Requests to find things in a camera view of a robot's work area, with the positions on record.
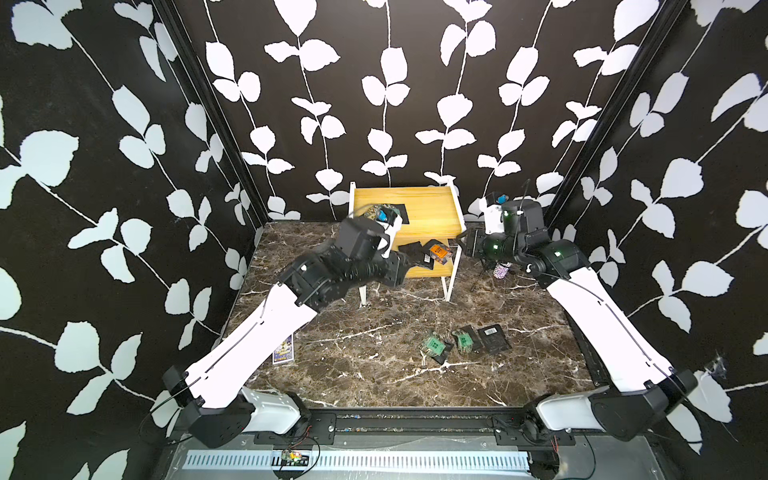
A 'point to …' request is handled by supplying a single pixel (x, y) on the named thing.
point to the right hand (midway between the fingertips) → (459, 232)
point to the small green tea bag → (465, 340)
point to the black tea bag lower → (418, 254)
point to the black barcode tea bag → (493, 339)
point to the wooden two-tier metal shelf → (432, 213)
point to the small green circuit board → (291, 458)
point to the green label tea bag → (433, 345)
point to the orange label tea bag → (441, 253)
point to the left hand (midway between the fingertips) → (405, 254)
